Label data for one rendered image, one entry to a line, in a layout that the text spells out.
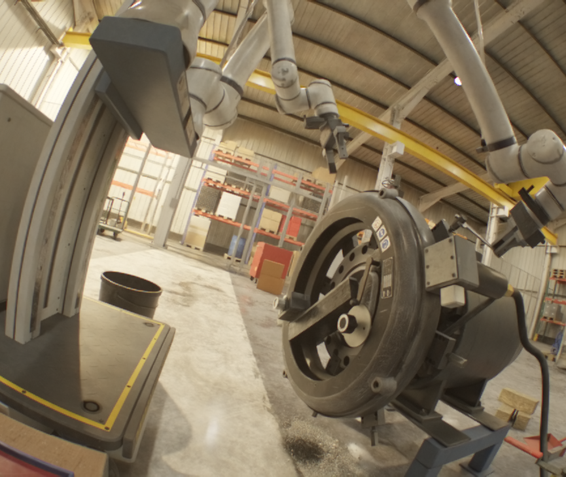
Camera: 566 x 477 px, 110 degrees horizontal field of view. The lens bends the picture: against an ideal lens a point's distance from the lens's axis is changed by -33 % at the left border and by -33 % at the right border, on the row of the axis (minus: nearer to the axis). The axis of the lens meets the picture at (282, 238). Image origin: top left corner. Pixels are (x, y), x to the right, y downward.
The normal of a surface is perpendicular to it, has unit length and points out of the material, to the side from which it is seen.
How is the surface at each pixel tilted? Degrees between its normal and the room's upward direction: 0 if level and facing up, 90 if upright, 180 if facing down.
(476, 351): 100
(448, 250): 90
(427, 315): 82
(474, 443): 90
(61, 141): 90
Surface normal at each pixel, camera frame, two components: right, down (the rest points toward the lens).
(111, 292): -0.07, -0.04
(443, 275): -0.91, -0.29
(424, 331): 0.30, 0.00
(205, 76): 0.67, 0.15
